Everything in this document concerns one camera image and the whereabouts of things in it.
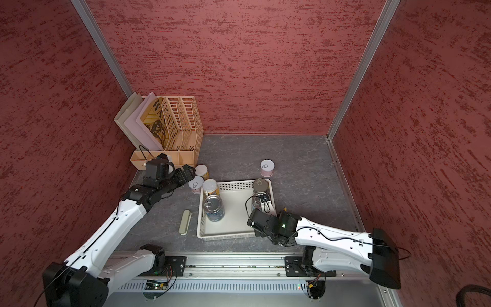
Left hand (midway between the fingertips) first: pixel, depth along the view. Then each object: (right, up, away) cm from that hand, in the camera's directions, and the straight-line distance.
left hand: (187, 177), depth 81 cm
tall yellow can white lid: (+10, -4, +2) cm, 11 cm away
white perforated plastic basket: (+20, -12, +14) cm, 27 cm away
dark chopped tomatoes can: (+32, -4, +6) cm, 33 cm away
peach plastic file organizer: (-13, +23, +35) cm, 44 cm away
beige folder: (-33, +26, +5) cm, 43 cm away
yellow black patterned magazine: (-24, +28, +19) cm, 42 cm away
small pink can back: (+36, +2, +19) cm, 41 cm away
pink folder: (-27, +24, +7) cm, 37 cm away
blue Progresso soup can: (+12, -13, -1) cm, 18 cm away
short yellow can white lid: (+2, +1, +17) cm, 17 cm away
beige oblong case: (-2, -20, +3) cm, 21 cm away
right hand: (+35, -19, -3) cm, 40 cm away
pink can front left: (0, -5, +11) cm, 12 cm away
